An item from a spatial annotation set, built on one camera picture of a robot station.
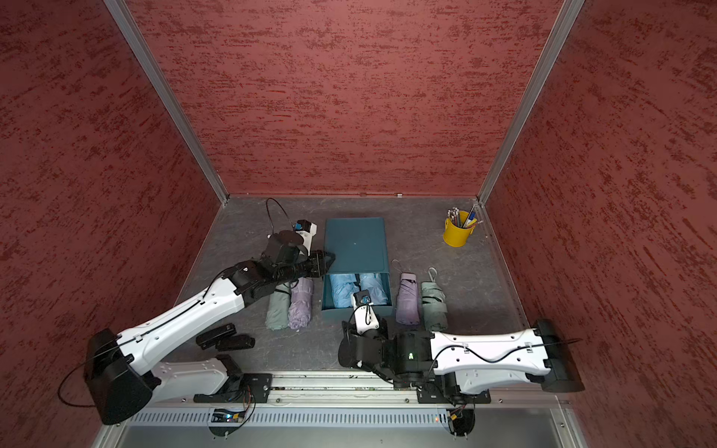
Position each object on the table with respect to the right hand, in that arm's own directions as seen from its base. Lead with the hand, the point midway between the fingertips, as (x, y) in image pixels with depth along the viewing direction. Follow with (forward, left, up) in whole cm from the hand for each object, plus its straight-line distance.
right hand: (352, 329), depth 70 cm
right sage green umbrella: (+10, -25, -13) cm, 30 cm away
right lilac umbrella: (+9, -16, -12) cm, 22 cm away
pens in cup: (+41, -40, -5) cm, 57 cm away
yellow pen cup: (+36, -37, -10) cm, 53 cm away
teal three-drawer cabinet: (+22, 0, +6) cm, 23 cm away
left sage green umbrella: (+12, +24, -11) cm, 29 cm away
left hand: (+17, +7, +5) cm, 19 cm away
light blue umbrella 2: (+11, -6, +3) cm, 13 cm away
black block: (+1, +36, -13) cm, 39 cm away
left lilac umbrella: (+11, +17, -10) cm, 22 cm away
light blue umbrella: (+9, +2, +6) cm, 11 cm away
